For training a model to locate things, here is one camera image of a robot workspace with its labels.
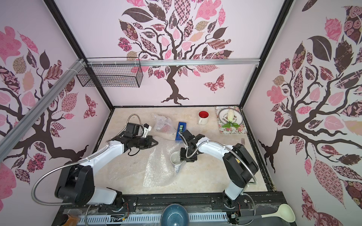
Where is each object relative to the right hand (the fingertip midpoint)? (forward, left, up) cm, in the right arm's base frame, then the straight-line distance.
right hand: (182, 158), depth 86 cm
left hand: (+6, +15, +7) cm, 17 cm away
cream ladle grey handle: (-29, -52, -3) cm, 59 cm away
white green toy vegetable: (+34, -38, -1) cm, 51 cm away
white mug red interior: (+36, -17, -1) cm, 40 cm away
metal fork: (+14, -43, -4) cm, 46 cm away
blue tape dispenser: (+23, 0, +3) cm, 23 cm away
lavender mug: (0, +4, +1) cm, 4 cm away
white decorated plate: (+36, -45, -2) cm, 58 cm away
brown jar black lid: (-30, +61, -4) cm, 68 cm away
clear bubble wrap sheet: (-5, +18, +2) cm, 19 cm away
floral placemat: (+24, -31, -4) cm, 39 cm away
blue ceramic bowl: (-29, +4, -3) cm, 29 cm away
